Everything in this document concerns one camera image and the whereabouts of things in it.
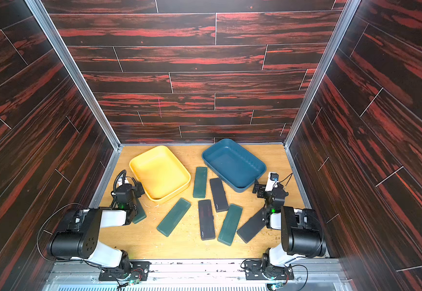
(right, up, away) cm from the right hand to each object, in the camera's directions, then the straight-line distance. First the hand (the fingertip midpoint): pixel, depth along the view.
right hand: (270, 179), depth 92 cm
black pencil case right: (-10, -22, -6) cm, 25 cm away
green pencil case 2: (-36, -2, +8) cm, 37 cm away
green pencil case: (-65, -17, -3) cm, 68 cm away
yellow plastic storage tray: (-63, +2, +19) cm, 65 cm away
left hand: (-73, -3, +2) cm, 73 cm away
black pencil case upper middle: (-26, -10, +4) cm, 28 cm away
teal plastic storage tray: (-15, +7, +18) cm, 24 cm away
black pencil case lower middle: (-32, -24, -8) cm, 41 cm away
